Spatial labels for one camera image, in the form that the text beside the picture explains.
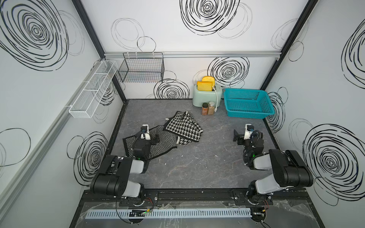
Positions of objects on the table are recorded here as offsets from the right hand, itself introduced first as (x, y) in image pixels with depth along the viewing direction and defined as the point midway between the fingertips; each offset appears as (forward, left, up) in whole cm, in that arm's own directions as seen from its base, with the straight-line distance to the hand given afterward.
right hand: (243, 130), depth 90 cm
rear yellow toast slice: (+38, +20, +11) cm, 45 cm away
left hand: (-3, +61, +3) cm, 61 cm away
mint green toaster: (+27, +28, +3) cm, 39 cm away
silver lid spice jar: (+20, +19, -2) cm, 27 cm away
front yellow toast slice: (+34, +23, +7) cm, 42 cm away
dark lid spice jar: (+20, +23, -2) cm, 31 cm away
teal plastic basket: (+34, -14, -10) cm, 39 cm away
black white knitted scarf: (+6, +41, -4) cm, 41 cm away
